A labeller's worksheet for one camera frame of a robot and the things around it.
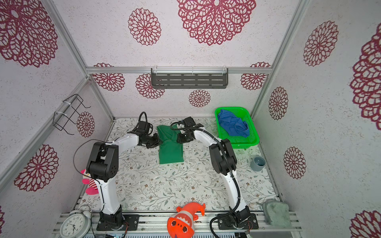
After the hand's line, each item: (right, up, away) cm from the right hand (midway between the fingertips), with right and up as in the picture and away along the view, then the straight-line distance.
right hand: (179, 137), depth 101 cm
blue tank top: (+40, +9, +11) cm, 42 cm away
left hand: (-12, -4, 0) cm, 13 cm away
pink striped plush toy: (-44, -27, -23) cm, 56 cm away
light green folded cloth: (+52, -38, -25) cm, 69 cm away
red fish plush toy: (+3, -37, -36) cm, 52 cm away
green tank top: (-6, -9, -1) cm, 11 cm away
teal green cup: (+50, -16, -8) cm, 53 cm away
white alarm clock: (-47, -40, -31) cm, 69 cm away
